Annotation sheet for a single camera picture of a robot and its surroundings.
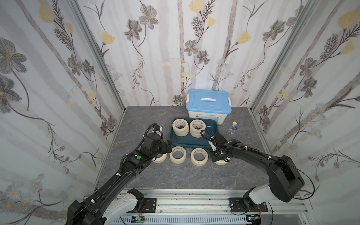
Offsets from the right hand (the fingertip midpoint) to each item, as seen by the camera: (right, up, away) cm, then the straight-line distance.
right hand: (215, 153), depth 88 cm
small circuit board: (-43, -29, -18) cm, 55 cm away
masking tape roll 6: (-11, +17, +19) cm, 27 cm away
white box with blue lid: (-3, +34, +13) cm, 36 cm away
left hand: (-31, +10, -9) cm, 34 cm away
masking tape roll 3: (-10, -3, +5) cm, 11 cm away
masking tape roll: (-36, -4, +1) cm, 36 cm away
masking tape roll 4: (+3, -5, -3) cm, 6 cm away
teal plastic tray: (-16, +5, +15) cm, 23 cm away
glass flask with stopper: (+16, +13, +19) cm, 28 cm away
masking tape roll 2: (-24, -2, +5) cm, 25 cm away
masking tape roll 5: (-23, +16, +19) cm, 34 cm away
